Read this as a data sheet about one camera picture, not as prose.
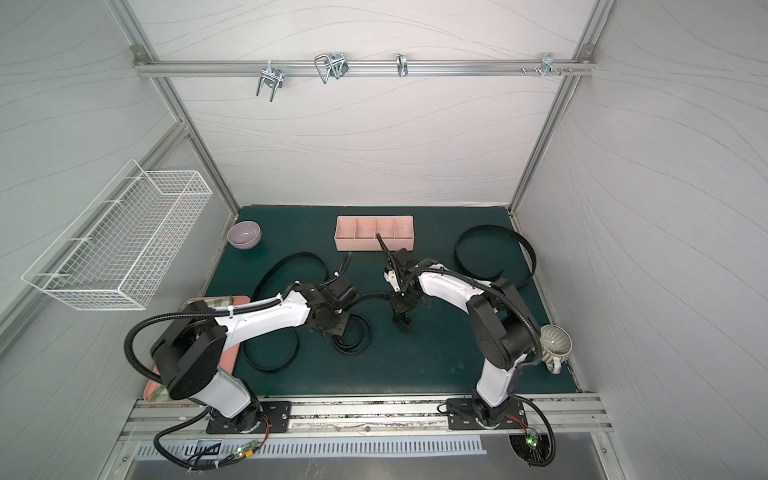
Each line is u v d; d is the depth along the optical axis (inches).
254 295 36.8
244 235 42.5
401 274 28.8
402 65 30.8
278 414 28.9
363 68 31.3
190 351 17.4
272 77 31.0
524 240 42.4
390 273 33.3
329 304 25.6
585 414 29.6
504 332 18.6
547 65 30.1
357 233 46.4
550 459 26.9
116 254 26.6
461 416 28.9
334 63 30.1
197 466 26.5
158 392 29.8
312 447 27.7
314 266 41.2
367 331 34.6
